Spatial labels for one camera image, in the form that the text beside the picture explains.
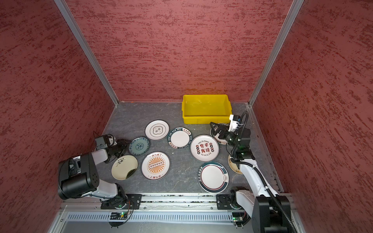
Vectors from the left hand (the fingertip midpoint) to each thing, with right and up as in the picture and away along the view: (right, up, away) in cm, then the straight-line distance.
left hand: (130, 145), depth 93 cm
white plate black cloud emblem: (+15, +10, +10) cm, 20 cm away
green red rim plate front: (+53, -16, -10) cm, 57 cm away
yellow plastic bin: (+52, +25, +21) cm, 62 cm away
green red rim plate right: (+57, +4, +4) cm, 58 cm away
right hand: (+52, +14, -14) cm, 56 cm away
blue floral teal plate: (+5, -1, +2) cm, 5 cm away
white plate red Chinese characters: (+49, -2, +1) cm, 49 cm away
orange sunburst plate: (+18, -11, -7) cm, 22 cm away
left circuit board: (+5, -30, -23) cm, 38 cm away
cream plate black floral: (-1, -11, -7) cm, 14 cm away
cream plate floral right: (+66, -11, -6) cm, 68 cm away
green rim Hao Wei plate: (+32, +4, +6) cm, 33 cm away
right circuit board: (+63, -30, -23) cm, 74 cm away
